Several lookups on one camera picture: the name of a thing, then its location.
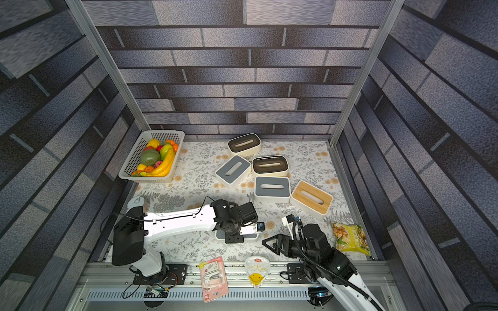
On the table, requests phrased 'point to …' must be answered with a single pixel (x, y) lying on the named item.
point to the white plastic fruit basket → (132, 163)
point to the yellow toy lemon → (153, 142)
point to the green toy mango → (150, 157)
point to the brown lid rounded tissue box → (270, 166)
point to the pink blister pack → (214, 284)
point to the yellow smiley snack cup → (257, 267)
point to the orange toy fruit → (176, 146)
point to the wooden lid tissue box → (310, 199)
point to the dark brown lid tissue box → (245, 145)
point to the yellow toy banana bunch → (164, 168)
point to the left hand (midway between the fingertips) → (240, 233)
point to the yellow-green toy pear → (163, 150)
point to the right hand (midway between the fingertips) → (267, 244)
